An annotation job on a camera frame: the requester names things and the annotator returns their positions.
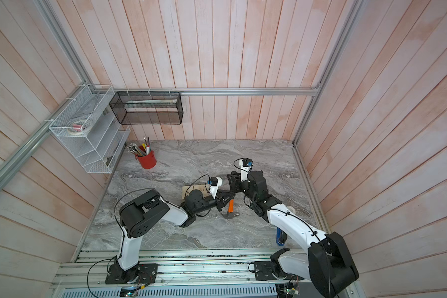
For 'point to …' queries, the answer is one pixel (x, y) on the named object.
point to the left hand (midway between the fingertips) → (234, 196)
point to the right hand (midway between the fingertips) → (232, 173)
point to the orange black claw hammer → (230, 213)
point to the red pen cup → (148, 161)
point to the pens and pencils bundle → (141, 151)
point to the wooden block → (205, 189)
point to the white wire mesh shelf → (98, 150)
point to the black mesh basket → (148, 108)
